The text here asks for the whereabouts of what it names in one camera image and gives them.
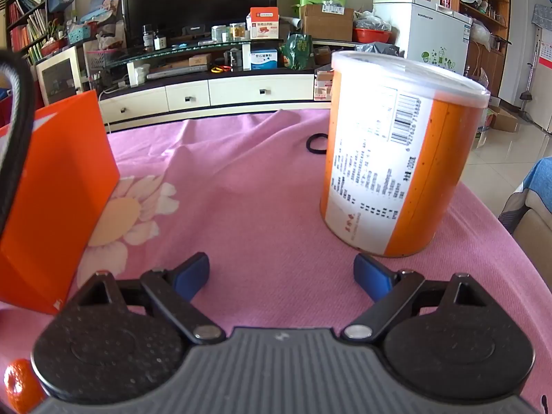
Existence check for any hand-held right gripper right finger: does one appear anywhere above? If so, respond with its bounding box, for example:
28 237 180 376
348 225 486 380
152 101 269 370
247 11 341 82
341 254 490 346

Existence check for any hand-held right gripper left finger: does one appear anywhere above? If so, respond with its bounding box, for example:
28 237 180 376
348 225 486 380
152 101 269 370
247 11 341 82
65 252 226 346

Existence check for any orange cardboard box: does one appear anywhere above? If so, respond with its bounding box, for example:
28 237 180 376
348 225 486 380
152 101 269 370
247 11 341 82
0 90 120 315

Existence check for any pink floral tablecloth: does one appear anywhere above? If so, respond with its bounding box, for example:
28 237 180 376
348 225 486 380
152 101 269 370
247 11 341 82
0 108 552 414

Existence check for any orange white lidded canister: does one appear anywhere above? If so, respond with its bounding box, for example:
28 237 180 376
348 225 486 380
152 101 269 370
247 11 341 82
319 50 491 258

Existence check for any beige sofa with blue cloth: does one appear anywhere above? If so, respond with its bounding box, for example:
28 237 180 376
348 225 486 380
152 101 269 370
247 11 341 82
498 157 552 248

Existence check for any white television stand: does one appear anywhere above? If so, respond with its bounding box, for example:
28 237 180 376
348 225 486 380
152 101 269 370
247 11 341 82
86 39 334 132

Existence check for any red white small carton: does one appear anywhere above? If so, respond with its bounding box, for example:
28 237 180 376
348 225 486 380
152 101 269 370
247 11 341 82
314 69 334 102

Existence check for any orange mandarin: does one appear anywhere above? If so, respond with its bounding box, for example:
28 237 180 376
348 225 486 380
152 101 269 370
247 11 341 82
3 359 46 413

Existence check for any white power adapter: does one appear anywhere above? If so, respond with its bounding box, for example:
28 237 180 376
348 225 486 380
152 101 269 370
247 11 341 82
126 61 150 88

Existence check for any blue white carton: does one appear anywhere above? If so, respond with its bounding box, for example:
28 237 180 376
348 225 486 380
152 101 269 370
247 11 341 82
251 49 279 70

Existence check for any green foil bag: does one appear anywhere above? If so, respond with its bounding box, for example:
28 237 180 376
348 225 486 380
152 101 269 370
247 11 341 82
282 33 313 70

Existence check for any red plastic basin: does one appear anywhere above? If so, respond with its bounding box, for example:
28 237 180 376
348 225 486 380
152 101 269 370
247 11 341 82
353 28 392 44

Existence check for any small white cabinet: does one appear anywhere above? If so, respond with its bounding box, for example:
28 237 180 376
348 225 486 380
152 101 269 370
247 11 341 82
36 45 88 106

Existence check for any white chest freezer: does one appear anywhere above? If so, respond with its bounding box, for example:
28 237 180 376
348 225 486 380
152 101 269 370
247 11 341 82
373 0 474 80

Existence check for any brown cardboard box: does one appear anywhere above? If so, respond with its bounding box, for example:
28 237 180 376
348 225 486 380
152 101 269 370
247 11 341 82
300 4 355 43

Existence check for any orange white medicine box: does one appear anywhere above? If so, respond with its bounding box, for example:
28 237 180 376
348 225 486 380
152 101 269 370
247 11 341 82
250 7 280 39

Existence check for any blue plastic basket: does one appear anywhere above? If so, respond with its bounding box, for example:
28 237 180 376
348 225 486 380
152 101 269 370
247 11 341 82
67 23 92 46

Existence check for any black flat television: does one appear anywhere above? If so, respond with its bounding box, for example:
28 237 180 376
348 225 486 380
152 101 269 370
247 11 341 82
121 0 277 48

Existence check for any wooden display shelf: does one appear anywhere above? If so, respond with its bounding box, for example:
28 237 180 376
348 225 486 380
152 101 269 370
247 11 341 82
442 0 512 96

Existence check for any dark bookshelf with books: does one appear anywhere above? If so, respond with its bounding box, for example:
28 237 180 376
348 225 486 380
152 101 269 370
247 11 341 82
0 0 65 66

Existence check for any black hair tie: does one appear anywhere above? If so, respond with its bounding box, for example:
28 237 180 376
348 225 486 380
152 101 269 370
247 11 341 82
306 134 329 155

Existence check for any black cable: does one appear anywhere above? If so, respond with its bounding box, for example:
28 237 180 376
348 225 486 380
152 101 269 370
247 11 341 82
0 49 36 229

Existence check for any wall calendar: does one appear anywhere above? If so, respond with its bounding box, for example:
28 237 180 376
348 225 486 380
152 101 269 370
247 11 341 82
534 4 552 72

